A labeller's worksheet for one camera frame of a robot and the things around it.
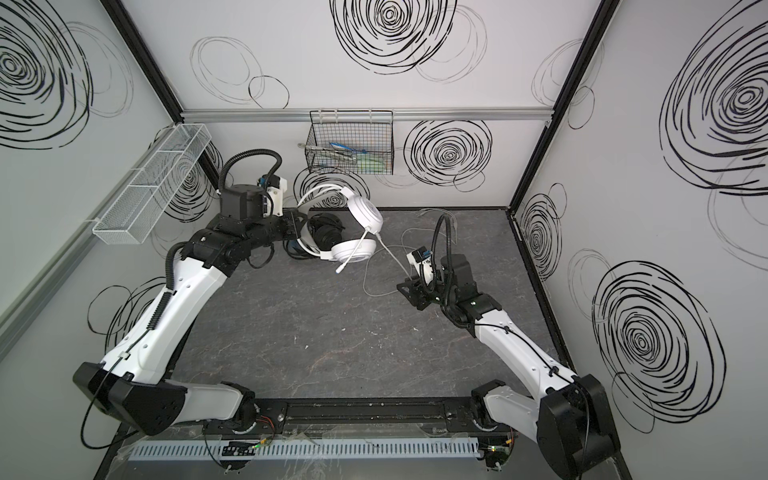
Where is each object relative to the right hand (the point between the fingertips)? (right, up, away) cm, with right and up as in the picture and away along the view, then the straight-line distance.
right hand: (400, 283), depth 79 cm
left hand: (-23, +18, -7) cm, 30 cm away
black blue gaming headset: (-25, +15, +22) cm, 37 cm away
